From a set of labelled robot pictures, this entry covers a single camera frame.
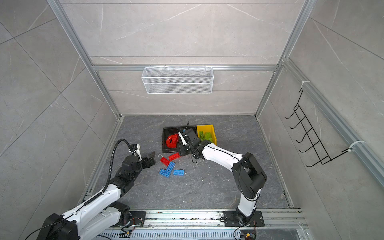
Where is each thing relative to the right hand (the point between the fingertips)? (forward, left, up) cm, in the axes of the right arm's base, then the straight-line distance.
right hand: (181, 147), depth 89 cm
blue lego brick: (-12, +10, -9) cm, 18 cm away
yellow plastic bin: (+25, -19, -13) cm, 34 cm away
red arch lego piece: (+9, +7, -7) cm, 14 cm away
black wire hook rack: (-15, -61, +23) cm, 66 cm away
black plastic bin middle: (+19, -8, -4) cm, 21 cm away
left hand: (-3, +19, +3) cm, 20 cm away
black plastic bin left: (+20, +12, -10) cm, 25 cm away
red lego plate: (-5, +11, -9) cm, 15 cm away
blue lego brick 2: (-12, +2, -9) cm, 15 cm away
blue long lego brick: (-8, +7, -9) cm, 14 cm away
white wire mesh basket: (+42, +2, +20) cm, 46 cm away
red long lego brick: (-2, +5, -9) cm, 11 cm away
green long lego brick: (+13, -17, -7) cm, 23 cm away
